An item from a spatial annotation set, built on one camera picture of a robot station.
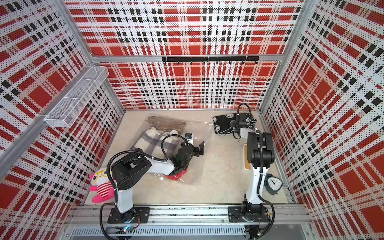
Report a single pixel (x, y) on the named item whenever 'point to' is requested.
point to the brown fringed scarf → (164, 124)
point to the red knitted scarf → (178, 175)
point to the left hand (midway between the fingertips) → (200, 141)
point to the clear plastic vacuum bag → (197, 170)
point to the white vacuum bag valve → (173, 132)
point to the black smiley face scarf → (226, 123)
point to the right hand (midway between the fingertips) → (237, 122)
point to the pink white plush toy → (101, 183)
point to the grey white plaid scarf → (156, 143)
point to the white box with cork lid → (246, 166)
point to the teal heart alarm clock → (272, 184)
